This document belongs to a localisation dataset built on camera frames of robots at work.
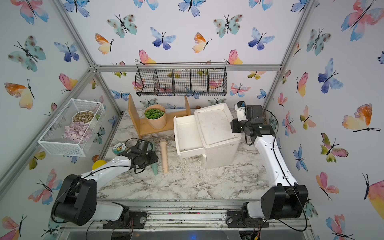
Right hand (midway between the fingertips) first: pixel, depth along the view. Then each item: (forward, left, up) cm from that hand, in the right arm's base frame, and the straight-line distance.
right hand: (235, 120), depth 79 cm
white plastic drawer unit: (-3, +10, -4) cm, 12 cm away
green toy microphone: (-17, +45, -25) cm, 54 cm away
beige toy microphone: (0, +43, -24) cm, 49 cm away
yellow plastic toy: (-20, +73, -16) cm, 77 cm away
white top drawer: (-9, +24, -11) cm, 28 cm away
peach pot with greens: (+9, +46, -8) cm, 47 cm away
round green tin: (-9, +67, -19) cm, 70 cm away
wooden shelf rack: (+10, +59, -21) cm, 63 cm away
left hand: (-12, +44, -22) cm, 50 cm away
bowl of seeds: (-8, +72, +8) cm, 73 cm away
